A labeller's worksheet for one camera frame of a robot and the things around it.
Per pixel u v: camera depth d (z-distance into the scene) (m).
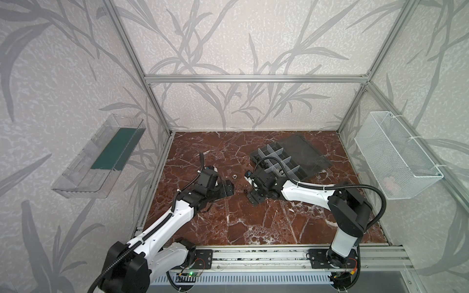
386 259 0.76
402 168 0.62
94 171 0.63
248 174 0.80
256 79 0.94
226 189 0.74
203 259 0.73
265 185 0.68
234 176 0.99
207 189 0.62
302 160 1.05
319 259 0.74
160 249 0.46
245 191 0.94
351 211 0.46
